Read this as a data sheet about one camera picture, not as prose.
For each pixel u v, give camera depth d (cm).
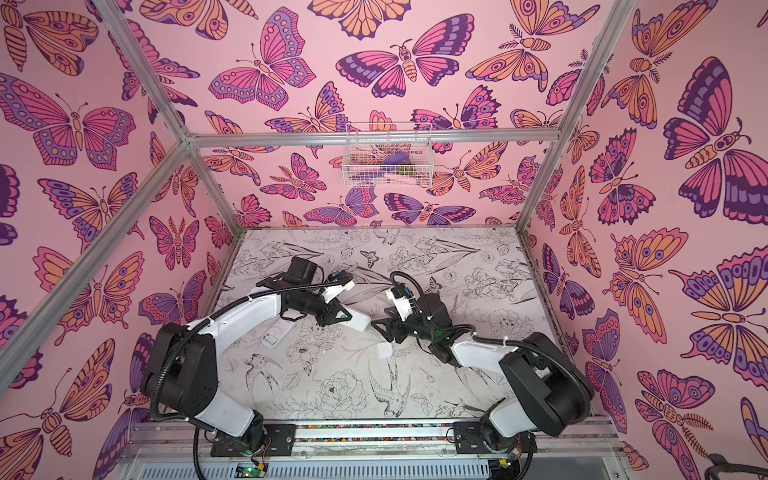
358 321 87
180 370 44
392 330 75
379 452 73
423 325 72
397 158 95
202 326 48
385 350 89
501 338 51
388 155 97
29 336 52
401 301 75
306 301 76
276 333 92
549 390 44
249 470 72
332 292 78
